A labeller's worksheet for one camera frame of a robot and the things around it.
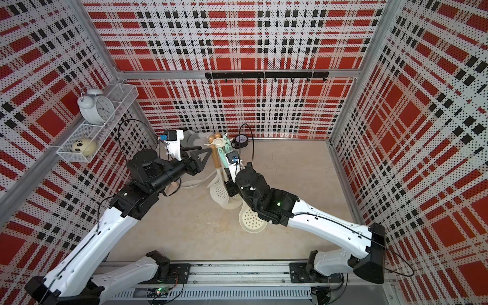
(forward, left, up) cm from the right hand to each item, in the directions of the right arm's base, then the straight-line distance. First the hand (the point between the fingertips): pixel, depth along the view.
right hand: (232, 168), depth 65 cm
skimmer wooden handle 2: (+12, +22, -29) cm, 38 cm away
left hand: (+4, +7, +6) cm, 10 cm away
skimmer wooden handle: (+5, +5, +2) cm, 7 cm away
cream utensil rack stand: (+3, +9, -23) cm, 25 cm away
